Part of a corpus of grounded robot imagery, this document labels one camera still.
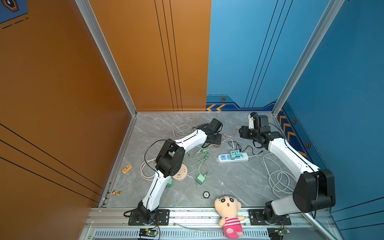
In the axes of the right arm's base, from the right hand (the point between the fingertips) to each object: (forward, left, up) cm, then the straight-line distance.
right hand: (243, 130), depth 88 cm
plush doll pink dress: (-39, +13, -9) cm, 42 cm away
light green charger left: (-26, +43, -14) cm, 52 cm away
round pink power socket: (-21, +36, -14) cm, 44 cm away
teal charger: (-12, +6, -11) cm, 17 cm away
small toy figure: (-31, +72, -16) cm, 80 cm away
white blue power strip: (-11, +10, -14) cm, 20 cm away
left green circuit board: (-49, +51, -18) cm, 73 cm away
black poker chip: (-32, +23, -17) cm, 42 cm away
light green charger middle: (-24, +26, -15) cm, 38 cm away
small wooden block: (-18, +70, -15) cm, 74 cm away
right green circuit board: (-48, -10, -19) cm, 53 cm away
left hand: (+2, +14, -11) cm, 18 cm away
